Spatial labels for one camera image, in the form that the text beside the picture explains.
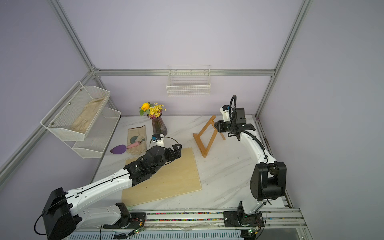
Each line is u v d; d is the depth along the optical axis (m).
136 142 1.02
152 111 0.89
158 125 0.98
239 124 0.63
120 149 1.01
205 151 0.94
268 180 0.45
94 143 0.91
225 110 0.77
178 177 0.87
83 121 0.77
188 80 0.96
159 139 0.68
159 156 0.56
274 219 0.75
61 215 0.38
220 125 0.76
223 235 0.70
